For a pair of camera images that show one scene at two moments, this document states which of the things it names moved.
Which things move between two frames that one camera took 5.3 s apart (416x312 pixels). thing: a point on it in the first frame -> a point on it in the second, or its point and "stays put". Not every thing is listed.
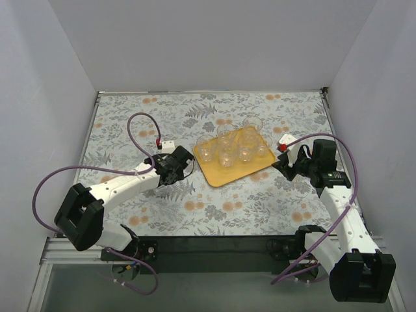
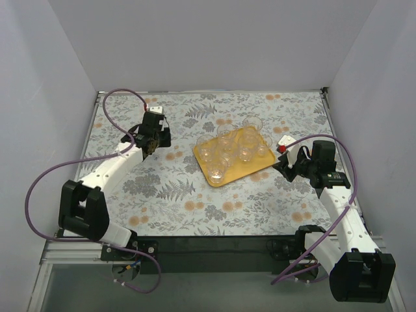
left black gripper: [181, 162] -> [163, 138]
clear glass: [207, 147] stays put
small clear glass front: [262, 145] stays put
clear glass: [227, 134] stays put
